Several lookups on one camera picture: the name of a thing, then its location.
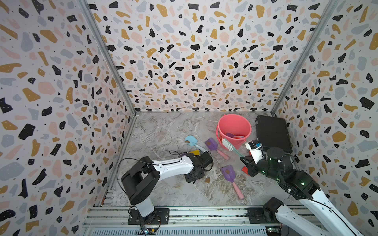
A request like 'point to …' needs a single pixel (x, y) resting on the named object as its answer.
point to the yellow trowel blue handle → (230, 134)
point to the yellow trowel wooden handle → (195, 152)
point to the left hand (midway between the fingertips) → (200, 177)
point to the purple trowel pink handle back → (212, 144)
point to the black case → (272, 132)
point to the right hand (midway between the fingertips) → (241, 158)
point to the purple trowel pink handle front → (229, 172)
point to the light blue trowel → (192, 140)
